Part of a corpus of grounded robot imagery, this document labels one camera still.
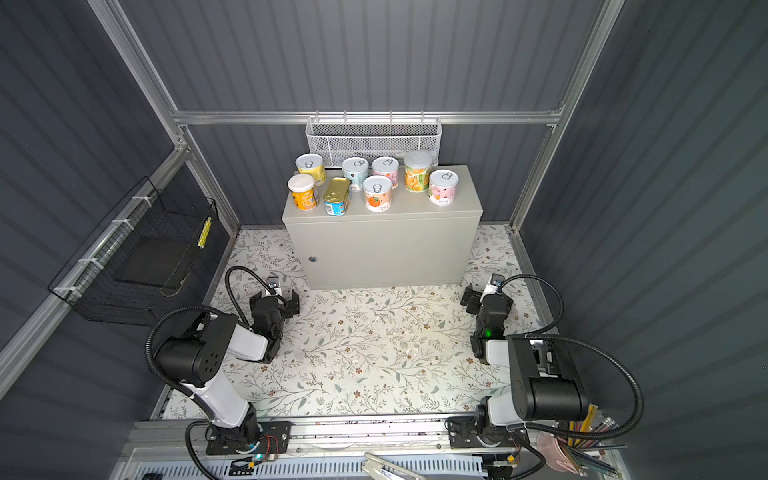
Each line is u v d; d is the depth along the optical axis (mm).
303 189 722
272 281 826
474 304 838
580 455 623
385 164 806
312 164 805
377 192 723
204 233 831
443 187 739
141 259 731
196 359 475
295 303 911
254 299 872
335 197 738
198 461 679
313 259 886
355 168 802
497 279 785
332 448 723
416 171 769
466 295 846
